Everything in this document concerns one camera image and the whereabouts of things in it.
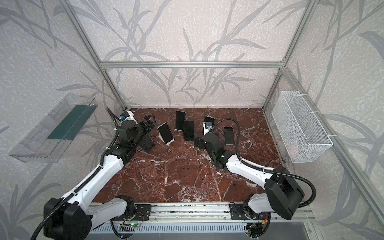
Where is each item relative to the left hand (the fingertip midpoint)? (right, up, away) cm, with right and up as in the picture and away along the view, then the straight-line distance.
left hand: (152, 114), depth 78 cm
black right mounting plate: (+44, -49, -4) cm, 66 cm away
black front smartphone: (+46, -14, +26) cm, 54 cm away
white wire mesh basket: (+69, -10, -17) cm, 72 cm away
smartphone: (+3, -10, +13) cm, 17 cm away
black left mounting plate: (-3, -49, -6) cm, 49 cm away
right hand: (+27, -9, +6) cm, 29 cm away
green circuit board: (-6, -53, -8) cm, 54 cm away
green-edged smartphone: (+31, -2, +18) cm, 36 cm away
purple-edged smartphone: (+12, -1, +22) cm, 25 cm away
